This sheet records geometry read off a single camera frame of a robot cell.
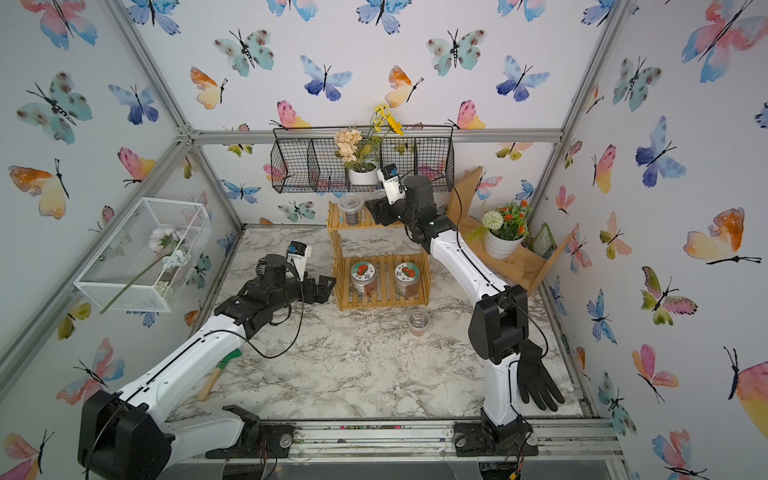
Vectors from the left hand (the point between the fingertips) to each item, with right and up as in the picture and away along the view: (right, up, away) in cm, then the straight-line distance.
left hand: (323, 273), depth 81 cm
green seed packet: (+74, +9, +30) cm, 80 cm away
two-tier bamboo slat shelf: (+16, -9, +19) cm, 26 cm away
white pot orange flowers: (+53, +13, +12) cm, 56 cm away
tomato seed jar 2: (+23, -3, +12) cm, 26 cm away
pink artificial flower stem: (-37, +9, -9) cm, 39 cm away
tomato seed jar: (+9, -2, +12) cm, 16 cm away
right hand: (+15, +22, +2) cm, 27 cm away
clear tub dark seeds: (+8, +19, 0) cm, 20 cm away
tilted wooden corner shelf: (+62, 0, +17) cm, 64 cm away
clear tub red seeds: (+26, -14, +8) cm, 31 cm away
